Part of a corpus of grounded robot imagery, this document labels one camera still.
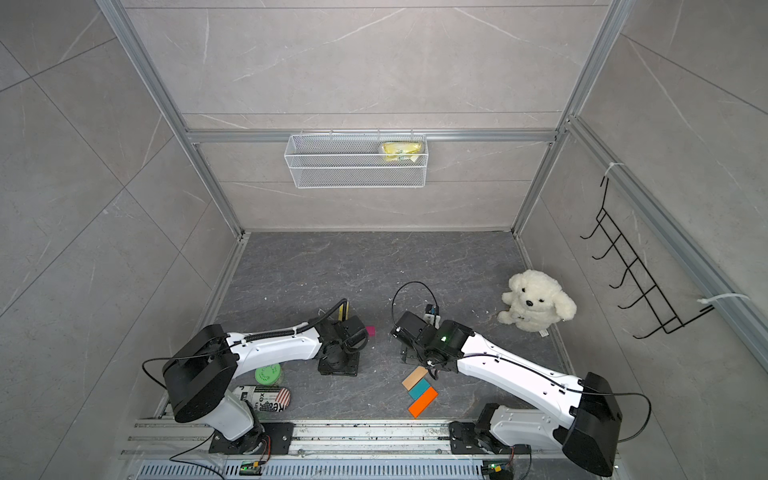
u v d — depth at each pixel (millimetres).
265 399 765
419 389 813
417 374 834
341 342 635
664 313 601
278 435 735
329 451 730
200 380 439
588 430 374
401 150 842
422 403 782
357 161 1004
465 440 728
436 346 513
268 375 783
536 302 800
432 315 698
